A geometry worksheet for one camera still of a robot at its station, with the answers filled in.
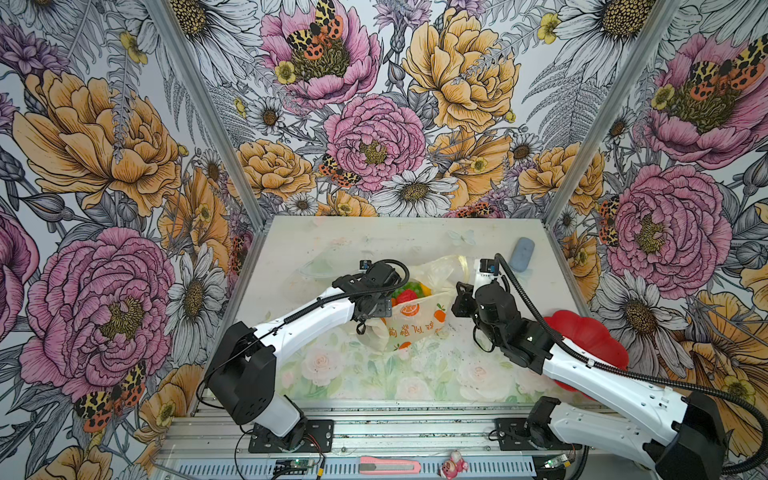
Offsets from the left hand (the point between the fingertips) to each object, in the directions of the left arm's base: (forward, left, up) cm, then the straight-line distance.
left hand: (365, 312), depth 85 cm
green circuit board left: (-33, +16, -11) cm, 38 cm away
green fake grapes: (+12, -14, -5) cm, 19 cm away
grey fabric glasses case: (+26, -54, -7) cm, 61 cm away
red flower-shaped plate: (-5, -66, -8) cm, 66 cm away
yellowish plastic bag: (-2, -14, -1) cm, 15 cm away
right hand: (0, -24, +9) cm, 26 cm away
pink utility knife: (-34, -6, -10) cm, 36 cm away
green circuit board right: (-34, -45, -11) cm, 58 cm away
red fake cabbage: (+7, -12, -2) cm, 14 cm away
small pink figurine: (-34, -21, -8) cm, 41 cm away
